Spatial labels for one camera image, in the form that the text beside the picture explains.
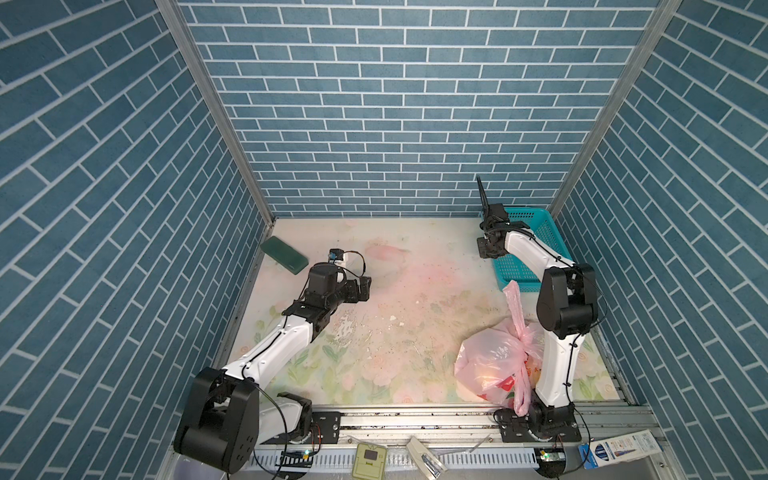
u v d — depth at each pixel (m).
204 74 0.81
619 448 0.71
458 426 0.76
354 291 0.76
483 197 0.86
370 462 0.68
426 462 0.68
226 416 0.40
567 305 0.55
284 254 1.09
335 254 0.75
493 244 0.77
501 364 0.76
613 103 0.87
